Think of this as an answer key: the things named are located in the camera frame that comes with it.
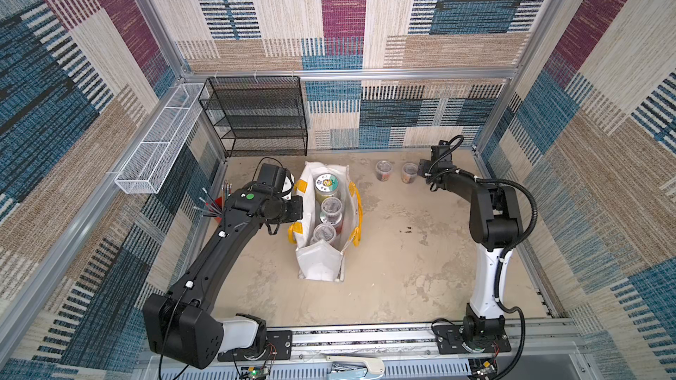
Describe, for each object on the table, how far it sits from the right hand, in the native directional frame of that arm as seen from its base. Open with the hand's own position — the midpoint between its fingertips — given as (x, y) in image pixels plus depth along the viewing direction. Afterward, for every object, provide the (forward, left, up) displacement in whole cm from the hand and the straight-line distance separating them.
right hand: (438, 169), depth 107 cm
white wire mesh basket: (-23, +90, +29) cm, 97 cm away
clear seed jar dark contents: (-25, +42, +9) cm, 50 cm away
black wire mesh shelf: (+18, +73, +14) cm, 76 cm away
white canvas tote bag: (-40, +44, +7) cm, 60 cm away
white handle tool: (-65, +36, -2) cm, 74 cm away
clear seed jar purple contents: (-32, +44, +10) cm, 55 cm away
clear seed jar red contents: (-2, +12, +1) cm, 12 cm away
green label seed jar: (-17, +44, +12) cm, 49 cm away
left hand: (-28, +50, +14) cm, 59 cm away
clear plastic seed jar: (+1, +22, 0) cm, 22 cm away
